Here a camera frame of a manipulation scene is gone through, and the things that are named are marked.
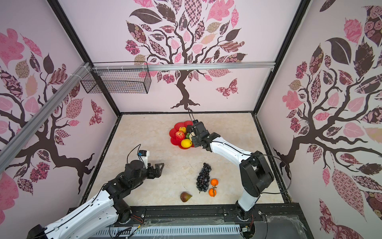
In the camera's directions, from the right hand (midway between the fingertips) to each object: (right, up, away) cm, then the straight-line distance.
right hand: (198, 135), depth 90 cm
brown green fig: (-7, -31, -13) cm, 35 cm away
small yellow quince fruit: (-11, +4, +14) cm, 18 cm away
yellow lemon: (-8, -5, +5) cm, 11 cm away
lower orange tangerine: (+7, -30, -11) cm, 33 cm away
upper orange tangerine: (+9, -26, -7) cm, 28 cm away
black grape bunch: (+2, -25, -7) cm, 27 cm away
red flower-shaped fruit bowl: (-18, +2, +13) cm, 22 cm away
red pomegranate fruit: (-12, -1, +10) cm, 16 cm away
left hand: (-23, -17, -9) cm, 30 cm away
